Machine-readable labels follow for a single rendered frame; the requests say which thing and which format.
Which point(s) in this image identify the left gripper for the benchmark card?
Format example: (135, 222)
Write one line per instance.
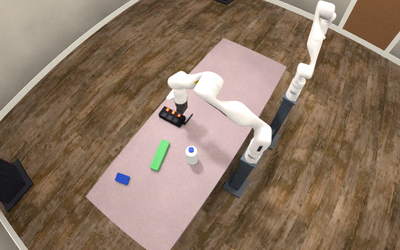
(181, 104)

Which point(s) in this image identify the green rectangular block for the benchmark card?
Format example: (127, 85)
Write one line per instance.
(160, 155)

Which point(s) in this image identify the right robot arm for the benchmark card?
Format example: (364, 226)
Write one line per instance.
(326, 10)

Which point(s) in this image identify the white bottle with blue cap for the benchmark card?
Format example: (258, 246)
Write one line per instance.
(191, 153)

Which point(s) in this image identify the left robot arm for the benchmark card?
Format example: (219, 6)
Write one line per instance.
(207, 85)

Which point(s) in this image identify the black power strip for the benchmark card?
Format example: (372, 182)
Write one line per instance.
(172, 117)

